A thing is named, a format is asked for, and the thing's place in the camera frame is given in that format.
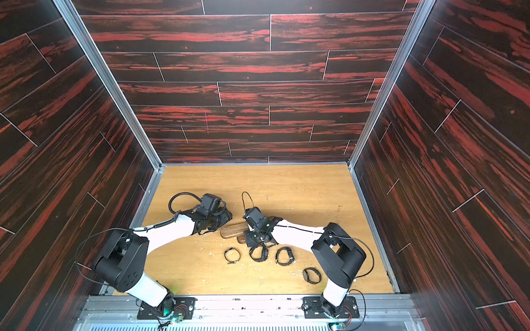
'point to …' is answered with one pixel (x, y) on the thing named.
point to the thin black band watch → (306, 276)
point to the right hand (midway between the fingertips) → (252, 235)
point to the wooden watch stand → (233, 231)
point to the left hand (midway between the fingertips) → (231, 217)
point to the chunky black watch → (263, 256)
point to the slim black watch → (230, 262)
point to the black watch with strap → (292, 257)
